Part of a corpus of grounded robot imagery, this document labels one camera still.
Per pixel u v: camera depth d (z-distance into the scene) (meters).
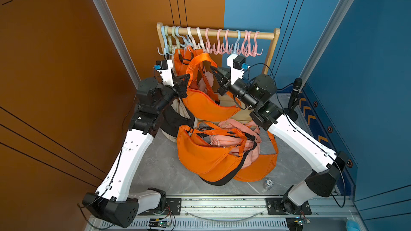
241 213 0.73
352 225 0.66
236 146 0.79
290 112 1.05
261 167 0.83
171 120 0.91
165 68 0.52
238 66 0.45
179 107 0.92
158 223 0.71
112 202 0.37
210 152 0.81
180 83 0.54
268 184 0.75
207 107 0.77
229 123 0.99
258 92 0.45
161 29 0.69
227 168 0.75
